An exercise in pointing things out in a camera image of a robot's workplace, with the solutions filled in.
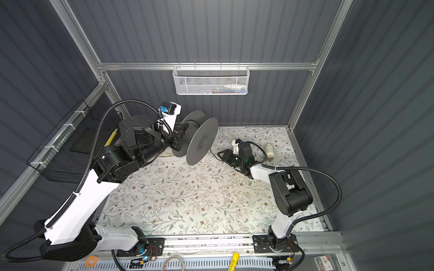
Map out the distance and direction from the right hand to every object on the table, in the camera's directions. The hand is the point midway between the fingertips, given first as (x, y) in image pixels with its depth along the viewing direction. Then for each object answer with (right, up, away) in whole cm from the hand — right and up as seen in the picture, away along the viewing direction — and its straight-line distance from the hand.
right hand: (221, 156), depth 91 cm
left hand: (-12, +14, -34) cm, 39 cm away
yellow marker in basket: (-52, +10, -13) cm, 54 cm away
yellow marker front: (+5, -41, -23) cm, 48 cm away
